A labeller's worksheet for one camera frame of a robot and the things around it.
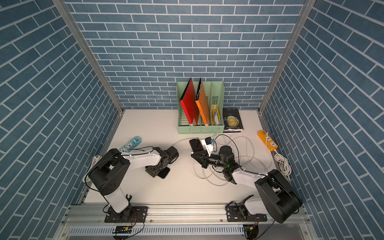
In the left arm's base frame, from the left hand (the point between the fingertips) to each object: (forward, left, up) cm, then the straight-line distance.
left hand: (163, 166), depth 92 cm
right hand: (-2, -19, +18) cm, 26 cm away
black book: (+34, -48, +5) cm, 59 cm away
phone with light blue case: (-6, -2, +4) cm, 8 cm away
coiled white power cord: (-3, -73, +6) cm, 74 cm away
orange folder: (+27, -23, +29) cm, 46 cm away
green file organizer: (+49, -34, +18) cm, 62 cm away
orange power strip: (+14, -70, +7) cm, 71 cm away
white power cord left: (+4, +43, 0) cm, 43 cm away
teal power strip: (+14, +22, +4) cm, 26 cm away
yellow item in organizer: (+39, -35, +6) cm, 53 cm away
